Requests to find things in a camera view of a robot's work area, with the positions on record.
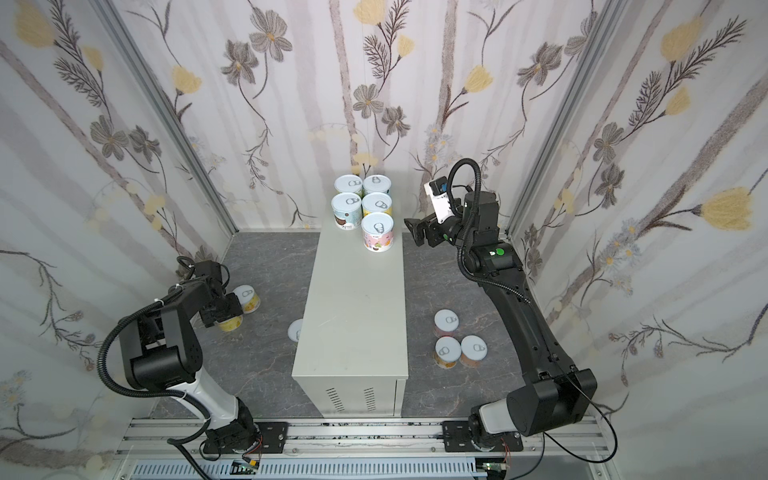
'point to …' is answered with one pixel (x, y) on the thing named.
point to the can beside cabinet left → (295, 329)
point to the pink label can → (445, 322)
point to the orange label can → (447, 351)
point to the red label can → (473, 348)
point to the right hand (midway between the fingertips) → (425, 203)
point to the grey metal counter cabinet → (351, 353)
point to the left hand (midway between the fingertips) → (224, 305)
